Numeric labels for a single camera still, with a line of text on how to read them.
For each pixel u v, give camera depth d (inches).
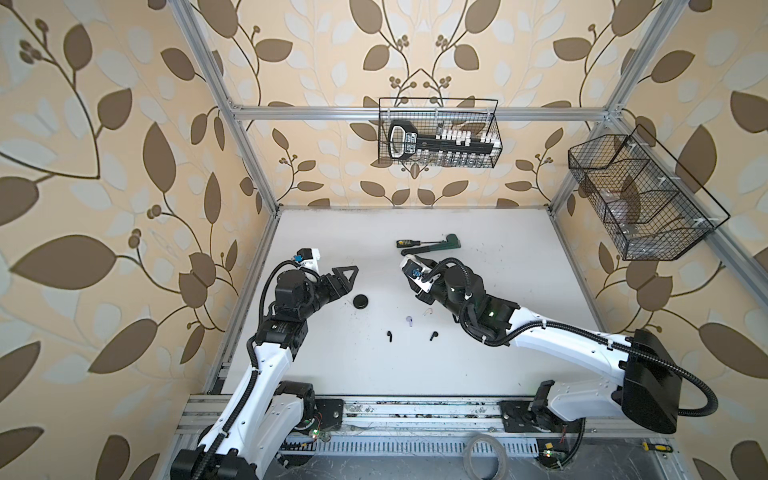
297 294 23.4
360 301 37.3
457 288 21.7
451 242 43.4
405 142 33.3
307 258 27.4
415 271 23.9
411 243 42.6
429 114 35.6
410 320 35.9
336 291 26.8
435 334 34.8
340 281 27.2
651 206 28.8
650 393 15.4
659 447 27.4
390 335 34.8
